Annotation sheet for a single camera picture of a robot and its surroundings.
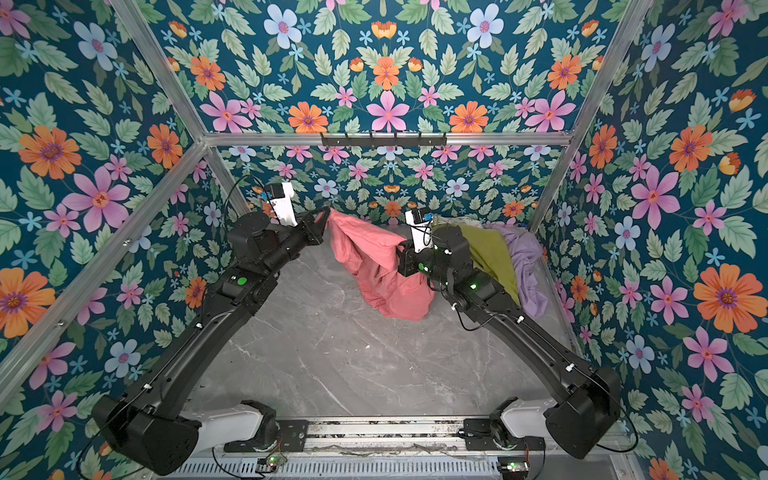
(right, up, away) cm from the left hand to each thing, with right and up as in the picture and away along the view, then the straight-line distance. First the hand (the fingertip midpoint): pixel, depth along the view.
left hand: (331, 200), depth 63 cm
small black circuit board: (+42, -63, +7) cm, 76 cm away
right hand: (+13, -8, +6) cm, 17 cm away
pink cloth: (+9, -13, +4) cm, 16 cm away
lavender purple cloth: (+59, -11, +41) cm, 73 cm away
